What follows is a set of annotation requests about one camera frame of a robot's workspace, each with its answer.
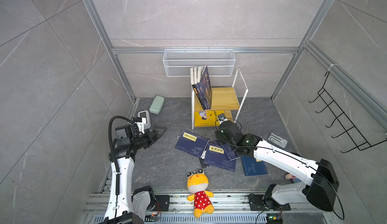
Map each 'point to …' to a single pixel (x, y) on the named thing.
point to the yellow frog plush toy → (197, 183)
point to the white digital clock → (145, 114)
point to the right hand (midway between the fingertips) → (223, 127)
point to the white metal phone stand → (278, 140)
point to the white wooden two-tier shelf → (228, 99)
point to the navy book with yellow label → (191, 143)
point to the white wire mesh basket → (220, 62)
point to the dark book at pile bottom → (201, 162)
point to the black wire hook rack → (363, 144)
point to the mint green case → (156, 104)
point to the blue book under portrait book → (253, 168)
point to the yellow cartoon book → (203, 118)
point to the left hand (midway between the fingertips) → (161, 130)
